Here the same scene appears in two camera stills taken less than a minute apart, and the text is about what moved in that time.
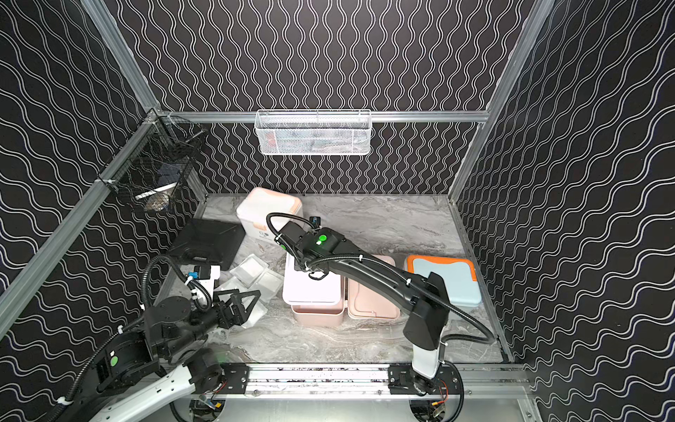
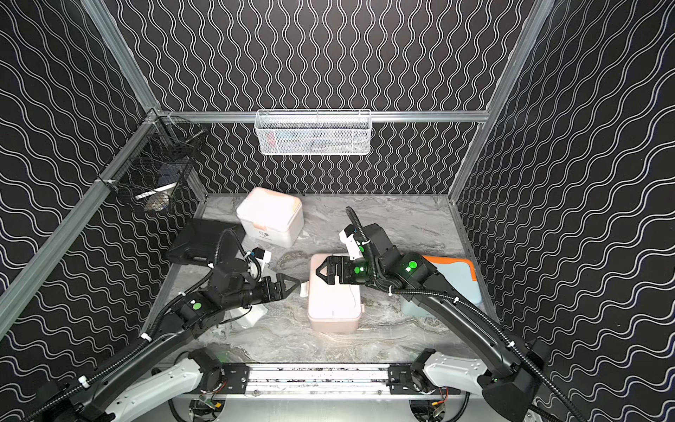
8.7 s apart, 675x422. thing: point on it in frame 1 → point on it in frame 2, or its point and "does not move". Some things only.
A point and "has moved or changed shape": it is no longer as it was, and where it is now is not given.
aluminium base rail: [364, 380] does not move
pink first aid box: [325, 301] has moved or changed shape
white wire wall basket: [313, 132] does not move
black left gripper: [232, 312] → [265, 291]
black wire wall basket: [148, 170] does not move
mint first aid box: [459, 276] does not move
